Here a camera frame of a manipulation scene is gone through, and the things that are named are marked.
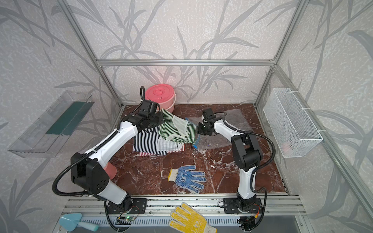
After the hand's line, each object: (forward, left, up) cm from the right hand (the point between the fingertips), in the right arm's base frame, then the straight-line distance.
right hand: (197, 130), depth 97 cm
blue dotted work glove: (-30, +7, -6) cm, 32 cm away
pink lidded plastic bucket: (+22, +24, +12) cm, 35 cm away
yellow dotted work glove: (-49, +8, -6) cm, 50 cm away
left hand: (-1, +20, +15) cm, 25 cm away
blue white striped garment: (-7, +34, -2) cm, 35 cm away
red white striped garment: (-15, +34, -5) cm, 37 cm away
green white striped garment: (-2, +14, +5) cm, 15 cm away
